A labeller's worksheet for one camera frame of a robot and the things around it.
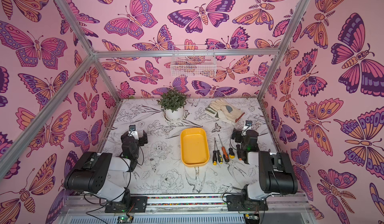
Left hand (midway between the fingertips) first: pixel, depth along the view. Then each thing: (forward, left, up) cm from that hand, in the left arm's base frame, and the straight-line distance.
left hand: (137, 130), depth 93 cm
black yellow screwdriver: (-14, -51, -7) cm, 53 cm away
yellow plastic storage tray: (-10, -36, -8) cm, 38 cm away
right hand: (+2, -64, -1) cm, 64 cm away
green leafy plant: (+14, -22, +12) cm, 29 cm away
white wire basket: (+36, -35, +26) cm, 56 cm away
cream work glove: (+22, -62, -7) cm, 66 cm away
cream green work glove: (+18, -52, -7) cm, 56 cm away
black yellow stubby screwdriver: (-13, -57, -6) cm, 59 cm away
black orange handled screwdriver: (-12, -62, -5) cm, 63 cm away
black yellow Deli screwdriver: (-13, -48, -8) cm, 50 cm away
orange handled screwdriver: (-14, -54, -6) cm, 56 cm away
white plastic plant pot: (+15, -21, -5) cm, 27 cm away
